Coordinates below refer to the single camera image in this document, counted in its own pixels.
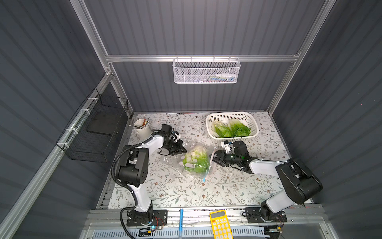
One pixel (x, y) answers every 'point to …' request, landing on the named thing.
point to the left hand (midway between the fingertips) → (188, 152)
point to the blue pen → (181, 222)
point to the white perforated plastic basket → (249, 119)
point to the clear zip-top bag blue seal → (170, 161)
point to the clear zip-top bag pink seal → (189, 146)
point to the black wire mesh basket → (91, 135)
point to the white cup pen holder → (145, 130)
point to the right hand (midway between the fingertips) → (212, 158)
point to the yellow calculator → (220, 224)
